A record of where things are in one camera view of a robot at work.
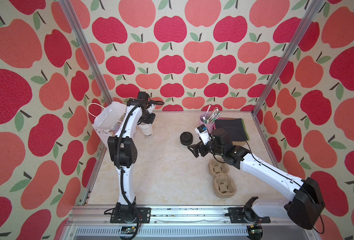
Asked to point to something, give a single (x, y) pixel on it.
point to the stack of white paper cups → (147, 129)
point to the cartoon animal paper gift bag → (107, 119)
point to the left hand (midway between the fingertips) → (152, 121)
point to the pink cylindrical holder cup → (210, 126)
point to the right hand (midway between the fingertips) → (197, 141)
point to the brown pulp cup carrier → (224, 186)
